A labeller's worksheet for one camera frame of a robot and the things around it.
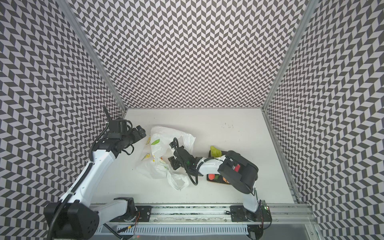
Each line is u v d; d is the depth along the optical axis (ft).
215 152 2.87
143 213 2.37
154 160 2.65
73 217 1.21
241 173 1.60
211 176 2.64
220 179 2.69
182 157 2.21
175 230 2.27
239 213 2.41
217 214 2.46
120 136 1.93
